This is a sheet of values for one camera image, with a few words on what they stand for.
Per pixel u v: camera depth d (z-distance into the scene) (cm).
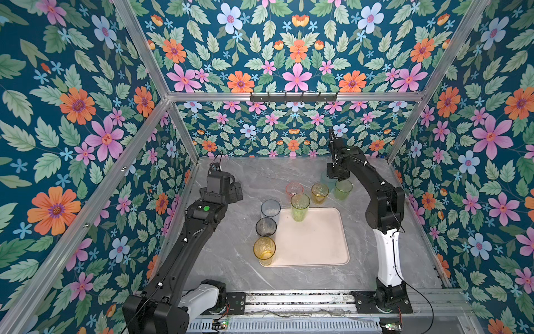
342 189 102
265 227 86
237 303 73
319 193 102
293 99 93
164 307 37
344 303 75
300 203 91
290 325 77
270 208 90
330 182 97
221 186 57
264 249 84
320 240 90
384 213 59
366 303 73
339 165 74
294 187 104
